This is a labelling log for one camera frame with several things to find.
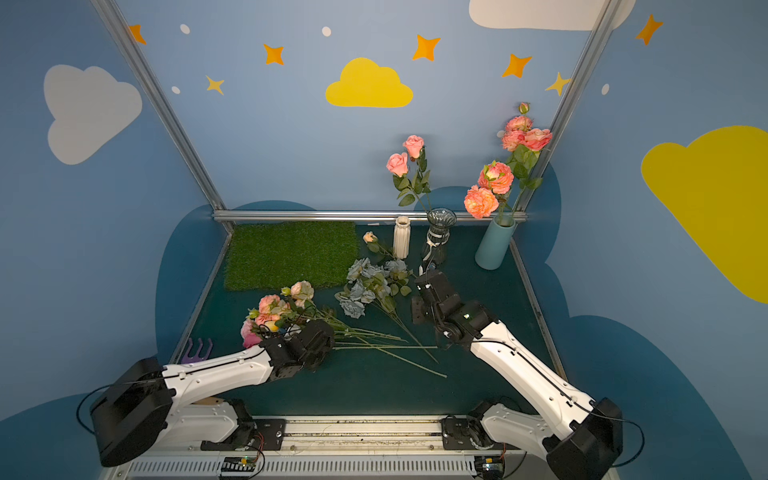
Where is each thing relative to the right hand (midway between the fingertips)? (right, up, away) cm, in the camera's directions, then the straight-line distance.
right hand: (424, 297), depth 79 cm
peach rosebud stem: (-15, +16, +36) cm, 42 cm away
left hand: (-25, -12, +8) cm, 29 cm away
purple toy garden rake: (-69, -20, +9) cm, 72 cm away
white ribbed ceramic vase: (-5, +18, +23) cm, 30 cm away
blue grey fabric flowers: (-16, +2, +14) cm, 22 cm away
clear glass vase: (+8, +24, +23) cm, 34 cm away
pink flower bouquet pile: (-44, -7, +11) cm, 46 cm away
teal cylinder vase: (+27, +15, +21) cm, 37 cm away
